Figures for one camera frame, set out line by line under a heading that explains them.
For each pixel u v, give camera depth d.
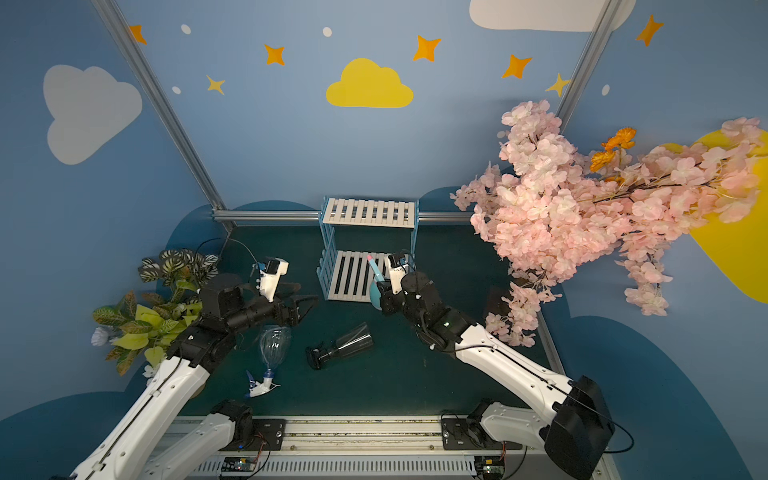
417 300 0.55
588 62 0.77
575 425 0.39
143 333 0.65
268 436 0.74
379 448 0.74
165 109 0.86
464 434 0.74
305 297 0.65
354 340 0.83
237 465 0.72
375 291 0.77
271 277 0.62
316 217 0.86
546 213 0.54
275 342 0.82
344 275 1.05
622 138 0.63
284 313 0.62
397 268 0.65
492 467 0.72
